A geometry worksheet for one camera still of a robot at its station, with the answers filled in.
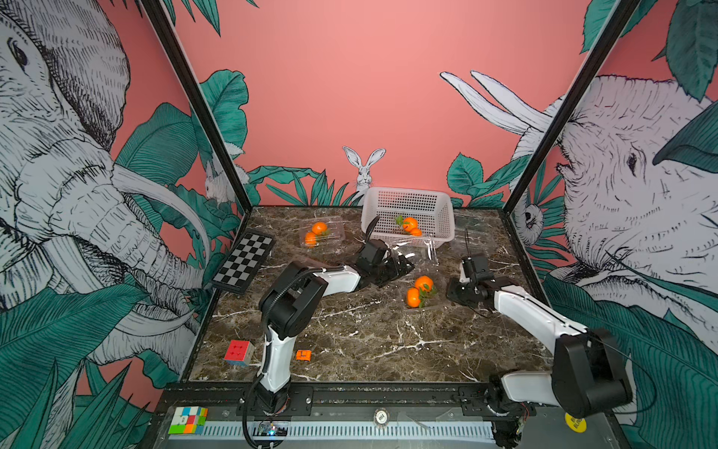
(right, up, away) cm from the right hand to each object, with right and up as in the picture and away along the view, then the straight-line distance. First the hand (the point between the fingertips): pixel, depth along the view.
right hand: (445, 287), depth 90 cm
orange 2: (-47, +15, +14) cm, 52 cm away
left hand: (-11, +6, +2) cm, 12 cm away
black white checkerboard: (-70, +8, +9) cm, 71 cm away
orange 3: (-6, +1, +3) cm, 7 cm away
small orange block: (-45, -18, -10) cm, 49 cm away
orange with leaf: (-9, +21, +20) cm, 31 cm away
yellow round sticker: (+29, -32, -18) cm, 47 cm away
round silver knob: (-22, -27, -23) cm, 42 cm away
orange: (-45, +20, +18) cm, 52 cm away
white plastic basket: (+2, +29, +29) cm, 41 cm away
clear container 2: (-4, +11, +18) cm, 22 cm away
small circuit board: (-50, -32, -20) cm, 63 cm away
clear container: (-39, +16, +15) cm, 45 cm away
